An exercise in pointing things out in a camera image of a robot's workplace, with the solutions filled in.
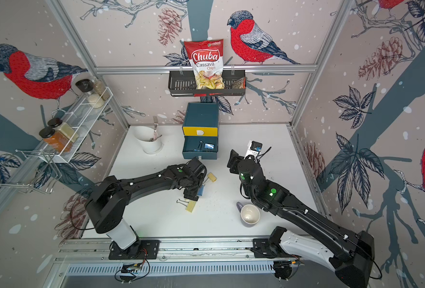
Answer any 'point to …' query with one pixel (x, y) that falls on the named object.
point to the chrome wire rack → (35, 170)
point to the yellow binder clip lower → (189, 205)
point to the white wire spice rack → (82, 117)
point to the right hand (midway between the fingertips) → (236, 152)
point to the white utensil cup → (145, 135)
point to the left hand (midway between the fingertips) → (209, 182)
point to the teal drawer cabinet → (202, 114)
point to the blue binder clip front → (209, 146)
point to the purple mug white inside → (250, 213)
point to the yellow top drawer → (200, 131)
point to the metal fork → (155, 121)
